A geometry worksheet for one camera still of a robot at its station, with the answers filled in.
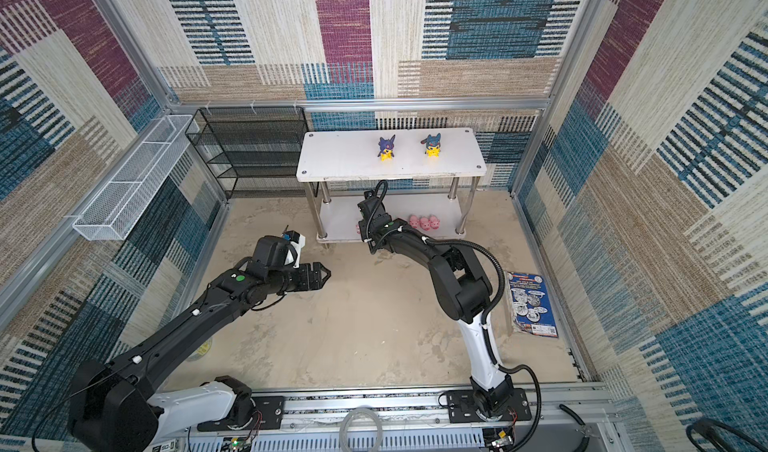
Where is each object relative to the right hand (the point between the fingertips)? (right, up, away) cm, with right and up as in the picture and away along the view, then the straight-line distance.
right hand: (373, 225), depth 100 cm
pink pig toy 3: (+20, +1, 0) cm, 20 cm away
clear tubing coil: (-5, -46, -29) cm, 54 cm away
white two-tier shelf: (+16, +13, -21) cm, 29 cm away
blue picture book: (+46, -23, -13) cm, 53 cm away
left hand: (-13, -12, -19) cm, 26 cm away
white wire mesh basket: (-58, +5, -28) cm, 65 cm away
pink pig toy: (-4, -1, -9) cm, 10 cm away
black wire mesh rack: (-45, +27, +8) cm, 53 cm away
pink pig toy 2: (+17, +1, -1) cm, 17 cm away
